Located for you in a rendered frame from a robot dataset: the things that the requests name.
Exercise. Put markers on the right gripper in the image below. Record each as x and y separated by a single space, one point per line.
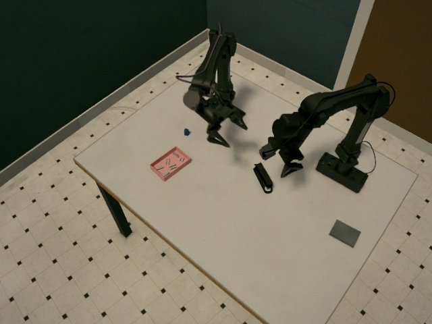
213 125

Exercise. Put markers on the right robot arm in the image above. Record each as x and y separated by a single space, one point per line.
220 61

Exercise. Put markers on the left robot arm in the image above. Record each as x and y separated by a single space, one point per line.
348 150

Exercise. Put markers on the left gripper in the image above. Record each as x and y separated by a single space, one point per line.
288 152

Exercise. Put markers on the pink rectangular tray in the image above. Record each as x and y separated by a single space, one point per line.
173 161

